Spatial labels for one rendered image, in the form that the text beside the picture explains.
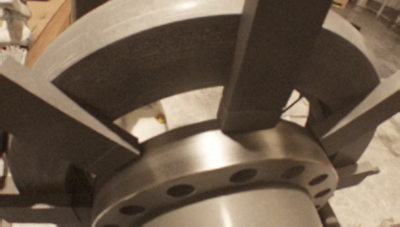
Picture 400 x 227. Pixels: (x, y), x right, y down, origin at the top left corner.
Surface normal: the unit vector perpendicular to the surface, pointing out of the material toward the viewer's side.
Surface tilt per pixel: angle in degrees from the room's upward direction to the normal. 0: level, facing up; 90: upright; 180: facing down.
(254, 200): 6
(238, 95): 90
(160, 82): 90
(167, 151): 30
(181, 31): 90
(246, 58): 90
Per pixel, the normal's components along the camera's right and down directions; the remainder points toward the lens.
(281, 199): 0.35, -0.68
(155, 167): -0.41, -0.62
